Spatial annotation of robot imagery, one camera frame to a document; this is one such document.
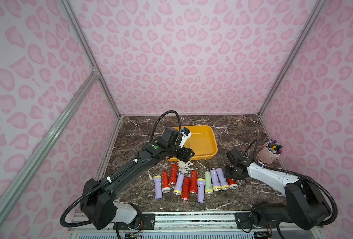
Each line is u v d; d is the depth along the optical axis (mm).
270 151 859
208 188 801
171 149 640
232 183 815
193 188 815
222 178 843
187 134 697
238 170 650
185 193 792
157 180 839
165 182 838
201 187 817
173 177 846
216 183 819
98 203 393
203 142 1017
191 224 731
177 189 801
